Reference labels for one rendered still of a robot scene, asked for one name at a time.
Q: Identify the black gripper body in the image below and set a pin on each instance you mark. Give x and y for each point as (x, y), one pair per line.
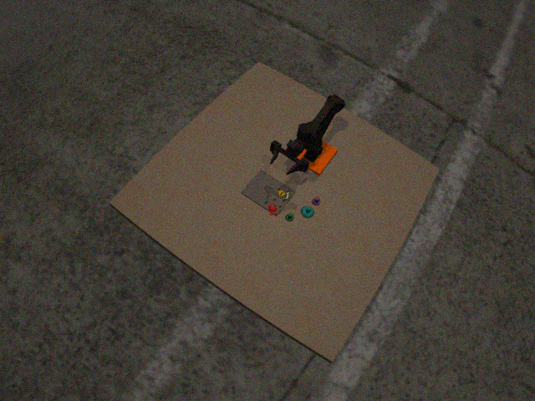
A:
(290, 154)

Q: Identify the teal gear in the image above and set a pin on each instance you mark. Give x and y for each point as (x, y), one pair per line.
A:
(307, 211)

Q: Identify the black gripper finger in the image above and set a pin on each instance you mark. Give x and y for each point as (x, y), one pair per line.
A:
(297, 167)
(275, 154)

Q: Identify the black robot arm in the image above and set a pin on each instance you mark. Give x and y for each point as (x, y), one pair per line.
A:
(310, 135)

